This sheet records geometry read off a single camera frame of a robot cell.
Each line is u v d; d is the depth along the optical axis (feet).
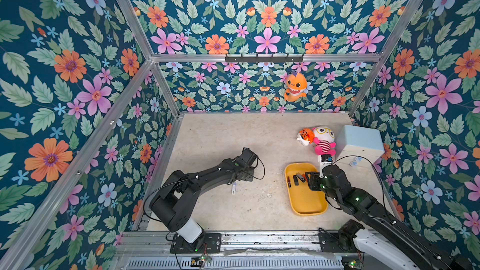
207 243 2.42
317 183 2.30
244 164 2.30
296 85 3.17
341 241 2.12
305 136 3.32
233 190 2.89
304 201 2.78
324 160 2.27
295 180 2.98
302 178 2.97
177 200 1.46
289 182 2.96
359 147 2.88
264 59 3.06
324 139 3.23
